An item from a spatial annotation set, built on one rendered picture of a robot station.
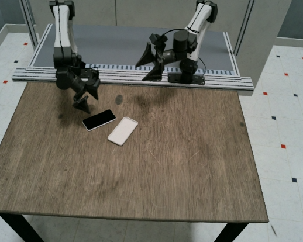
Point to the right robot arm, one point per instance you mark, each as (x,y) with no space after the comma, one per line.
(65,38)

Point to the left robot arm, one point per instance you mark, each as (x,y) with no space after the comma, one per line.
(186,44)

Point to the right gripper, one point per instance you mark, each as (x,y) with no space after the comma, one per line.
(77,85)

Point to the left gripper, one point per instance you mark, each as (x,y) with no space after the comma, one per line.
(158,60)

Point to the grey aluminium extrusion bar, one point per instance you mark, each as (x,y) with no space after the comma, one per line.
(244,85)

